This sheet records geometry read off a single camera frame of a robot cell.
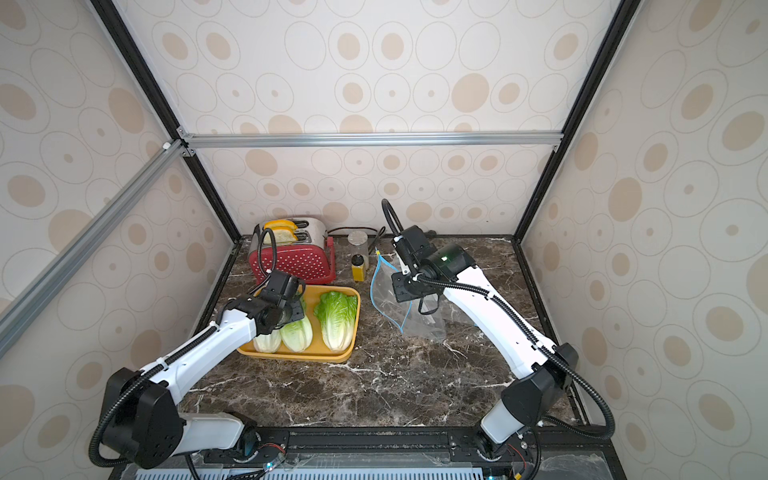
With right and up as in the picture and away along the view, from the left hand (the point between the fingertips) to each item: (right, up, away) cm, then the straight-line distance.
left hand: (300, 305), depth 85 cm
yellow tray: (+5, -14, +4) cm, 15 cm away
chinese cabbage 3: (+10, -3, +4) cm, 11 cm away
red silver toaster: (+1, +15, +9) cm, 17 cm away
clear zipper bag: (+30, -2, -3) cm, 31 cm away
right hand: (+32, +6, -9) cm, 34 cm away
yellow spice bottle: (+15, +11, +15) cm, 24 cm away
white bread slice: (-9, +21, +8) cm, 24 cm away
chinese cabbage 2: (0, -8, -2) cm, 8 cm away
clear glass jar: (+15, +19, +15) cm, 28 cm away
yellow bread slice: (-9, +25, +10) cm, 28 cm away
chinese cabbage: (-9, -10, -1) cm, 14 cm away
